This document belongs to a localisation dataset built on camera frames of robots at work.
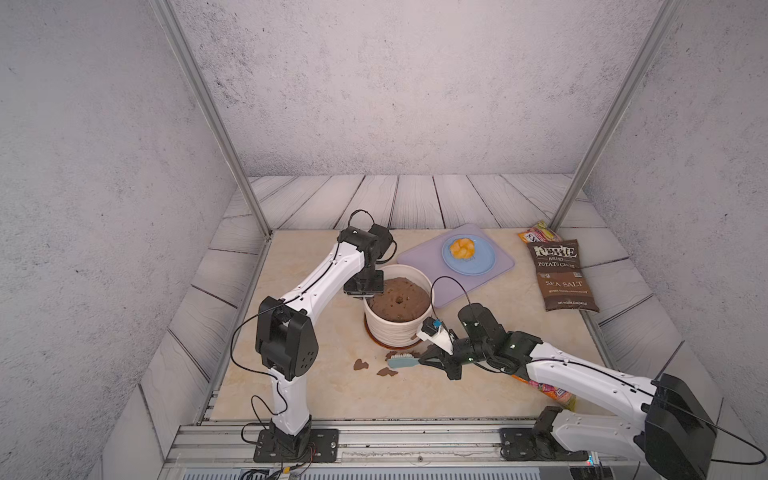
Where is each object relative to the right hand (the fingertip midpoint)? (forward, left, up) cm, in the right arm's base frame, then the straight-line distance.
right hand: (425, 360), depth 74 cm
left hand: (+17, +13, +2) cm, 22 cm away
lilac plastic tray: (+41, -30, -12) cm, 52 cm away
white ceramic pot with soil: (+13, +7, -2) cm, 15 cm away
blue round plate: (+42, -24, -13) cm, 50 cm away
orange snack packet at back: (+54, -47, -11) cm, 72 cm away
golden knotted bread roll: (+45, -16, -10) cm, 49 cm away
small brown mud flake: (+2, +11, -12) cm, 16 cm away
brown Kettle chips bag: (+31, -48, -11) cm, 58 cm away
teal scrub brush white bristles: (+1, +5, -3) cm, 6 cm away
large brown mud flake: (+4, +18, -13) cm, 23 cm away
